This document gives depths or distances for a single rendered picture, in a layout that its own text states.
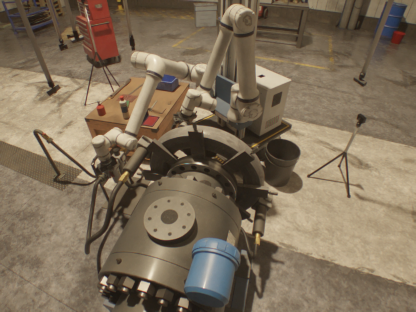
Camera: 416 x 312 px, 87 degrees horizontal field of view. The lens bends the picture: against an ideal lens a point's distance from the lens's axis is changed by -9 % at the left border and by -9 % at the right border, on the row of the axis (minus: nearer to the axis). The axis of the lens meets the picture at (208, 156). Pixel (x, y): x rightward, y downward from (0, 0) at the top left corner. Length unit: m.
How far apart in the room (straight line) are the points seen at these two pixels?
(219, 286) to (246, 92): 1.23
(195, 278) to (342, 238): 1.67
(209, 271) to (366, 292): 1.54
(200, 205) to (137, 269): 0.37
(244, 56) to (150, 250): 1.17
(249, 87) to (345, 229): 1.44
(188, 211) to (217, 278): 0.34
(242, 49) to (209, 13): 6.04
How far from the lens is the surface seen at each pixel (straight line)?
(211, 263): 0.80
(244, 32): 1.51
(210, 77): 1.71
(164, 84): 2.85
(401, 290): 2.31
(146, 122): 2.36
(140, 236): 1.06
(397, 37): 8.41
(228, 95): 2.19
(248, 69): 1.59
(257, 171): 1.41
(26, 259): 2.39
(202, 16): 7.53
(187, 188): 1.15
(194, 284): 0.79
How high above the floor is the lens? 1.77
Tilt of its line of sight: 42 degrees down
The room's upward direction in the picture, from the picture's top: straight up
